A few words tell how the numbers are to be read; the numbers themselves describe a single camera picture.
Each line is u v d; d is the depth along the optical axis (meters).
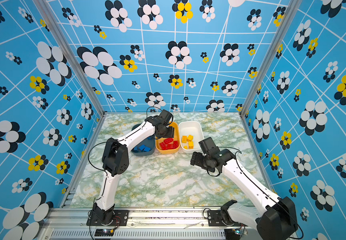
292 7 0.68
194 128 1.09
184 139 1.02
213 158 0.59
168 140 0.99
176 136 0.98
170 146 1.00
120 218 0.73
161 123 0.74
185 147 0.99
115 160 0.56
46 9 0.69
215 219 0.72
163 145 1.00
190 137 1.03
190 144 0.99
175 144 1.00
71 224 0.73
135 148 0.62
